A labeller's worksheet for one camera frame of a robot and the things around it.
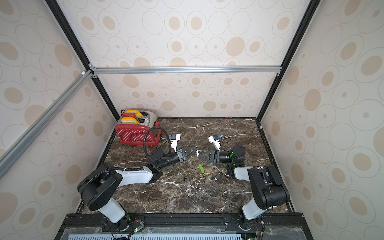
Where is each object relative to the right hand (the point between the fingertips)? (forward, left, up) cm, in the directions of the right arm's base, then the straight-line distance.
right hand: (199, 162), depth 73 cm
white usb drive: (+3, +1, +3) cm, 5 cm away
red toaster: (+23, +34, -6) cm, 42 cm away
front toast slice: (+26, +44, +2) cm, 51 cm away
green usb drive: (+6, -1, -19) cm, 20 cm away
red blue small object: (+55, -21, -22) cm, 63 cm away
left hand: (+2, 0, +5) cm, 5 cm away
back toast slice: (+32, +41, +2) cm, 52 cm away
